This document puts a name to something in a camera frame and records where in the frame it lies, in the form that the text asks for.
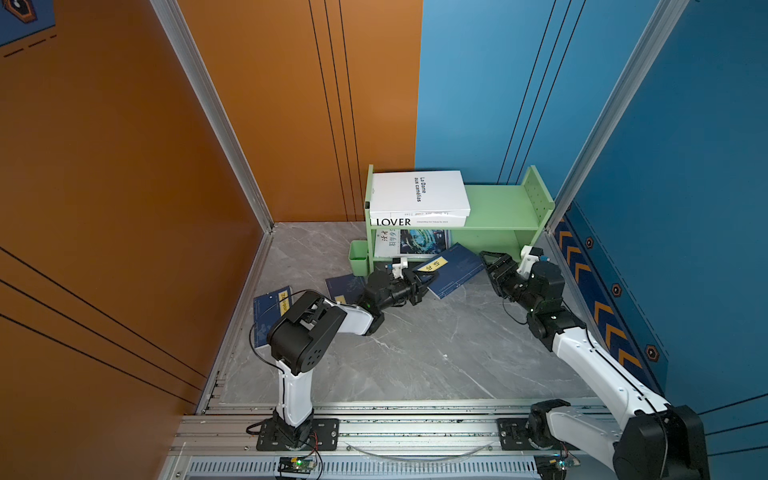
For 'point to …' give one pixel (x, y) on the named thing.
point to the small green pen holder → (358, 256)
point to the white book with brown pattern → (419, 191)
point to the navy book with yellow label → (453, 266)
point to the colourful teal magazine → (411, 243)
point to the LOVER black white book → (402, 219)
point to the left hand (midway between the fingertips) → (440, 274)
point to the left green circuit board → (296, 465)
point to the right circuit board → (551, 467)
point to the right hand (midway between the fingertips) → (477, 260)
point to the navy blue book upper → (346, 289)
